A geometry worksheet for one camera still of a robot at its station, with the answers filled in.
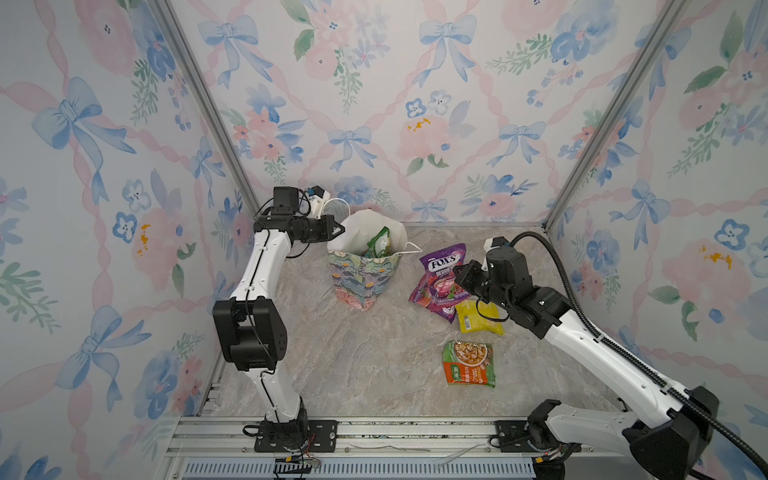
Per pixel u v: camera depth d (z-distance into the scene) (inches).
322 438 29.2
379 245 35.7
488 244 27.1
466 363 33.7
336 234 32.4
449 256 30.7
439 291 30.1
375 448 28.9
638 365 16.8
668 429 14.8
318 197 30.6
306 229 28.7
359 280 33.2
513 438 28.6
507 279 21.6
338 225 32.9
